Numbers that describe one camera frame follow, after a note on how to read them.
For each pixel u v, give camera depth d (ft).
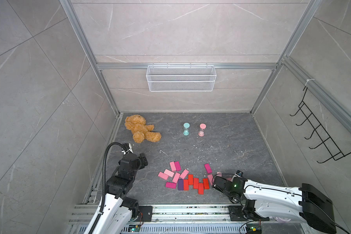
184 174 2.82
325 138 2.05
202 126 3.23
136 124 3.31
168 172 2.82
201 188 2.66
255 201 2.09
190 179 2.77
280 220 2.30
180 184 2.74
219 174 2.82
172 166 2.93
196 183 2.69
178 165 2.96
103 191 1.59
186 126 3.29
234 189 1.91
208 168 2.96
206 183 2.72
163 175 2.82
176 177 2.81
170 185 2.71
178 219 2.39
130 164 1.78
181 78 3.30
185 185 2.71
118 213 1.95
